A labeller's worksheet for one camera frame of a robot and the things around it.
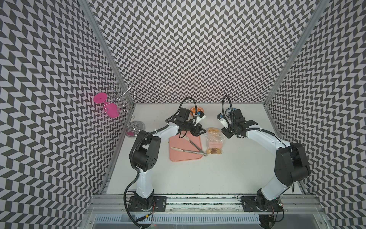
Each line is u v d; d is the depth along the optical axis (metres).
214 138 0.91
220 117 0.81
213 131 0.91
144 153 0.51
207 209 0.73
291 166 0.46
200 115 0.81
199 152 0.89
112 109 0.87
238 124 0.69
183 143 0.98
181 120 0.76
